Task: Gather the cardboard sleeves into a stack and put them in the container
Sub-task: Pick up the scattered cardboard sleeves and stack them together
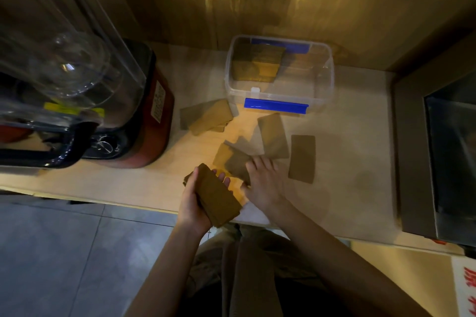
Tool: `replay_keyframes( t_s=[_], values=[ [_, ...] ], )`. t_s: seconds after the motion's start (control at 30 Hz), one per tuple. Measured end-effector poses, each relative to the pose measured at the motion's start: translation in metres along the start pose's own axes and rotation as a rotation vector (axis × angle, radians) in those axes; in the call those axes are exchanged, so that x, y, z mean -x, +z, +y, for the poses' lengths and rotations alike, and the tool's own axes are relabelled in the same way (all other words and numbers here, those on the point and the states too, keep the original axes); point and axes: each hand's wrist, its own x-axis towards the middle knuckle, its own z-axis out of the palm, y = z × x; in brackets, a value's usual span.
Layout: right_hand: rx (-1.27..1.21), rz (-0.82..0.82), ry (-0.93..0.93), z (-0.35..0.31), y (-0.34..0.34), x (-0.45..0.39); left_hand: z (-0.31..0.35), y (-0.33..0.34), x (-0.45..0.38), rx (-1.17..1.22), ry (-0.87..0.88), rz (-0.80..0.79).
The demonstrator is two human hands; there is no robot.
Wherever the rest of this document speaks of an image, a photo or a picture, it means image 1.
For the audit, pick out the person's right hand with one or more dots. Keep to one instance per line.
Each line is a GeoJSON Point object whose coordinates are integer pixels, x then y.
{"type": "Point", "coordinates": [264, 186]}

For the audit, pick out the person's left hand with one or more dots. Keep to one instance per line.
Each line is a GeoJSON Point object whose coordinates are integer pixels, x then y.
{"type": "Point", "coordinates": [191, 212]}

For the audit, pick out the clear plastic box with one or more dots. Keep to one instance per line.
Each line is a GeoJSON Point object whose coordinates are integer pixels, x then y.
{"type": "Point", "coordinates": [297, 86]}

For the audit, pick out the person's left forearm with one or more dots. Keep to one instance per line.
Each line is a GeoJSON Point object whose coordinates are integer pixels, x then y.
{"type": "Point", "coordinates": [167, 272]}

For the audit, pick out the person's right forearm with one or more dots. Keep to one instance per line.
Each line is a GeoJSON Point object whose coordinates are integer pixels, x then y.
{"type": "Point", "coordinates": [334, 264]}

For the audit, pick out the olive trousers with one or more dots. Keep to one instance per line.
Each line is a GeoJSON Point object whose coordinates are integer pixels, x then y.
{"type": "Point", "coordinates": [253, 272]}

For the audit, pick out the red and black blender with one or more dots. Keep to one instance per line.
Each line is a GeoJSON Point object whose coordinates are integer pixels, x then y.
{"type": "Point", "coordinates": [156, 134]}

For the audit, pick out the light wooden table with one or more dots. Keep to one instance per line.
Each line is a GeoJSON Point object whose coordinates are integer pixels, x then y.
{"type": "Point", "coordinates": [353, 179]}

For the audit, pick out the stainless steel machine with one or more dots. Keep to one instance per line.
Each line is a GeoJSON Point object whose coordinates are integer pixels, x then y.
{"type": "Point", "coordinates": [409, 160]}

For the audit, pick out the light wooden side cabinet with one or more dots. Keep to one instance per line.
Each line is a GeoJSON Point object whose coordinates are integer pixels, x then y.
{"type": "Point", "coordinates": [409, 276]}

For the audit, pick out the clear blender jar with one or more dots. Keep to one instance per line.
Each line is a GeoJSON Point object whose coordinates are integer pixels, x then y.
{"type": "Point", "coordinates": [55, 68]}

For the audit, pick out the white label with red print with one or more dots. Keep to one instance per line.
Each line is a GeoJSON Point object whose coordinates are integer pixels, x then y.
{"type": "Point", "coordinates": [456, 283]}

